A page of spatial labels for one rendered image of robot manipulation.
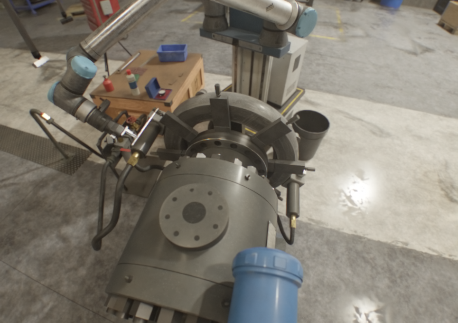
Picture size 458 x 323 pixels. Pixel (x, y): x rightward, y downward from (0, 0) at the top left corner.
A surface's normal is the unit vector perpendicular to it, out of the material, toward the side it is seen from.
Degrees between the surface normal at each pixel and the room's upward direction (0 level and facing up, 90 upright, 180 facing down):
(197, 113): 90
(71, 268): 0
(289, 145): 90
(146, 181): 0
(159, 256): 14
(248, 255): 34
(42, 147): 0
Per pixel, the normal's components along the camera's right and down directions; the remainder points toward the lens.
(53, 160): 0.00, -0.67
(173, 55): 0.00, 0.74
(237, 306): -0.74, -0.55
